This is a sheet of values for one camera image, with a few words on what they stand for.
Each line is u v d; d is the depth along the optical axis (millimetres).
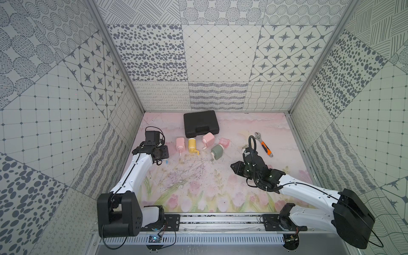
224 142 1041
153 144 655
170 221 747
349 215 402
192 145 938
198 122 1078
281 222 662
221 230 731
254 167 620
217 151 925
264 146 1011
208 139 978
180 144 956
